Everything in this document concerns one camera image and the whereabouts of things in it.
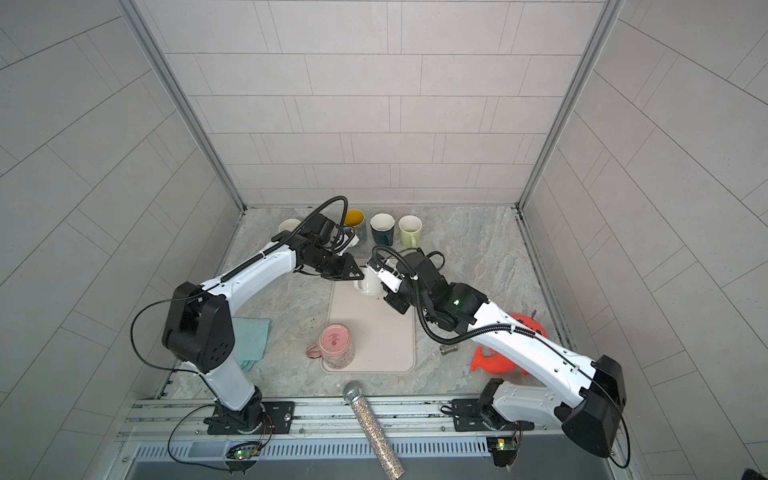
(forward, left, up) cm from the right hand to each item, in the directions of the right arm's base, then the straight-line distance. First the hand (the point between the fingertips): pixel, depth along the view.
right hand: (385, 280), depth 72 cm
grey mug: (+31, +32, -10) cm, 46 cm away
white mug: (+6, +5, -10) cm, 13 cm away
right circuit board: (-33, -25, -23) cm, 47 cm away
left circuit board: (-30, +32, -17) cm, 47 cm away
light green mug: (+26, -9, -13) cm, 30 cm away
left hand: (+8, +5, -7) cm, 12 cm away
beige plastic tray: (-7, +2, -19) cm, 21 cm away
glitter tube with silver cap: (-21, +9, -17) cm, 28 cm away
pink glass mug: (-11, +13, -10) cm, 20 cm away
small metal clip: (-11, -16, -20) cm, 27 cm away
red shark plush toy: (-14, -27, -21) cm, 37 cm away
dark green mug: (+30, +1, -13) cm, 32 cm away
